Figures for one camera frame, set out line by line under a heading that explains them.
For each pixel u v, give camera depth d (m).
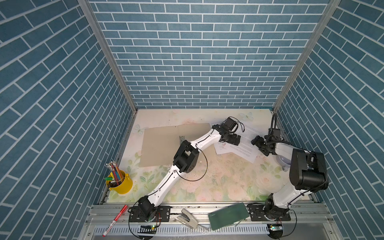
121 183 0.74
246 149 0.99
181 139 1.02
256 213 0.74
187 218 0.71
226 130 0.82
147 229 0.72
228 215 0.73
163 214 0.74
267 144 0.75
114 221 0.71
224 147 0.99
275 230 0.74
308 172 0.48
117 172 0.75
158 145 1.04
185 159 0.64
